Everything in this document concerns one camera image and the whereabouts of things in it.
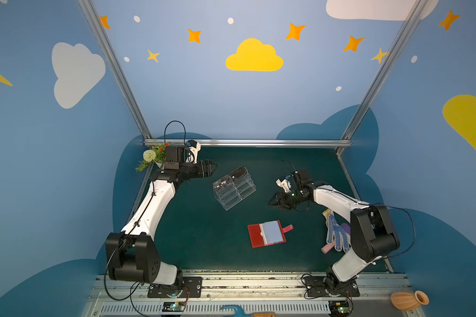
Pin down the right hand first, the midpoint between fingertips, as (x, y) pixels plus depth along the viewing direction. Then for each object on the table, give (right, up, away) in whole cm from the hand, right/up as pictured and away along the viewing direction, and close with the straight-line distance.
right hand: (274, 202), depth 89 cm
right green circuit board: (+21, -36, -18) cm, 45 cm away
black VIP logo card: (-26, +8, +5) cm, 27 cm away
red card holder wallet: (-3, -14, -1) cm, 15 cm away
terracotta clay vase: (+40, -29, -24) cm, 55 cm away
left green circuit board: (-40, -35, -19) cm, 57 cm away
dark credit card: (-17, +13, +11) cm, 24 cm away
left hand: (-27, +17, -8) cm, 33 cm away
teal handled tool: (-16, -36, -20) cm, 44 cm away
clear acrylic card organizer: (-21, +5, +8) cm, 23 cm away
